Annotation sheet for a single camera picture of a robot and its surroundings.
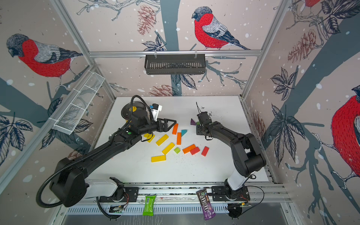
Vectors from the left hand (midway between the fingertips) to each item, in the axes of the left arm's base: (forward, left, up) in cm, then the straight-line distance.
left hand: (173, 119), depth 75 cm
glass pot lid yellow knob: (+20, +27, -15) cm, 37 cm away
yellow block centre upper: (0, +10, -25) cm, 27 cm away
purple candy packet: (-39, -18, -24) cm, 49 cm away
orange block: (-7, -8, -25) cm, 27 cm away
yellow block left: (-10, +11, -1) cm, 15 cm away
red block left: (-7, -13, -26) cm, 29 cm away
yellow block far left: (-10, +13, +1) cm, 17 cm away
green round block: (+14, -16, -25) cm, 33 cm away
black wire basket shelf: (+50, +2, +2) cm, 51 cm away
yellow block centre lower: (-6, +5, -25) cm, 26 cm away
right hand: (+7, -18, -21) cm, 28 cm away
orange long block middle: (+1, -2, -25) cm, 25 cm away
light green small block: (-7, -1, -25) cm, 26 cm away
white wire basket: (+10, +62, -4) cm, 63 cm away
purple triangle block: (+14, -12, -24) cm, 30 cm away
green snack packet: (-37, +12, -23) cm, 45 cm away
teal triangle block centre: (+7, -5, -26) cm, 28 cm away
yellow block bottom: (-12, +11, -25) cm, 30 cm away
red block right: (-7, -19, -25) cm, 33 cm away
